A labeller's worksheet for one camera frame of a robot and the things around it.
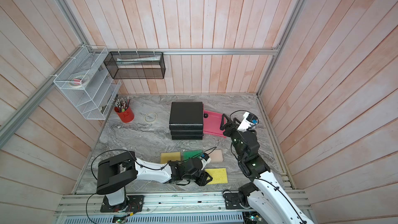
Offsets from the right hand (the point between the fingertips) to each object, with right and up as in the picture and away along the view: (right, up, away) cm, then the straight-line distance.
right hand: (227, 115), depth 72 cm
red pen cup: (-61, -2, +28) cm, 67 cm away
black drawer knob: (-9, -1, +16) cm, 19 cm away
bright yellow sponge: (-3, -32, +8) cm, 33 cm away
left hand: (-9, -35, +8) cm, 37 cm away
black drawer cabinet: (-20, -3, +12) cm, 23 cm away
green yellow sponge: (-17, -24, +18) cm, 34 cm away
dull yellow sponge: (-33, -25, +17) cm, 45 cm away
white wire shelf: (-67, +7, +6) cm, 68 cm away
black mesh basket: (-54, +32, +27) cm, 68 cm away
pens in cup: (-60, +6, +21) cm, 64 cm away
